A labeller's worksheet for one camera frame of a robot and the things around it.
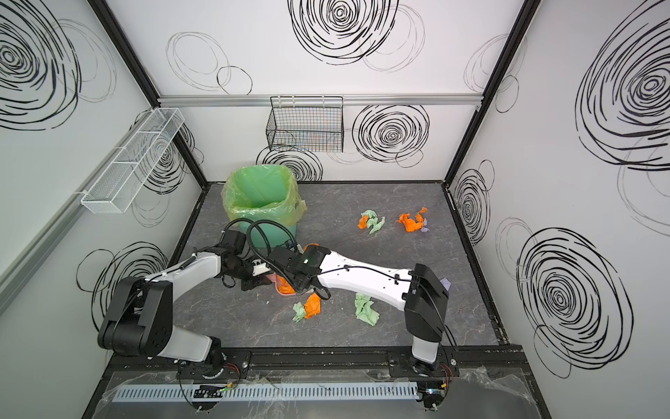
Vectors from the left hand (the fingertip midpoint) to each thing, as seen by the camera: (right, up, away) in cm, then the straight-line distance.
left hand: (269, 273), depth 90 cm
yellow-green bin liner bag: (-8, +29, +9) cm, 31 cm away
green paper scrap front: (+33, -10, -7) cm, 35 cm away
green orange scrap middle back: (+37, +18, +15) cm, 44 cm away
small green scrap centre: (+12, -10, -8) cm, 17 cm away
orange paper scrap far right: (+54, +16, +14) cm, 58 cm away
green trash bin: (+4, +14, -4) cm, 15 cm away
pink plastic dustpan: (+2, -1, -1) cm, 3 cm away
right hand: (+14, +2, -13) cm, 19 cm away
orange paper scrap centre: (+16, -9, -6) cm, 19 cm away
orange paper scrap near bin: (+6, -4, -2) cm, 7 cm away
